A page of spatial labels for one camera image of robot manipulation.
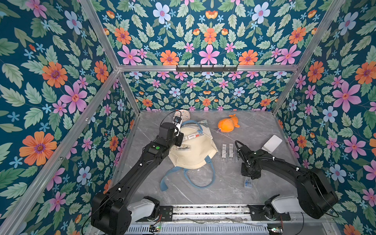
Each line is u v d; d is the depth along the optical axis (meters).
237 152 0.74
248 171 0.75
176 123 0.67
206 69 0.93
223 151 0.96
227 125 1.01
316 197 0.42
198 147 0.99
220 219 0.73
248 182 0.80
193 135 1.00
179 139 0.70
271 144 0.98
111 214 0.38
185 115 1.15
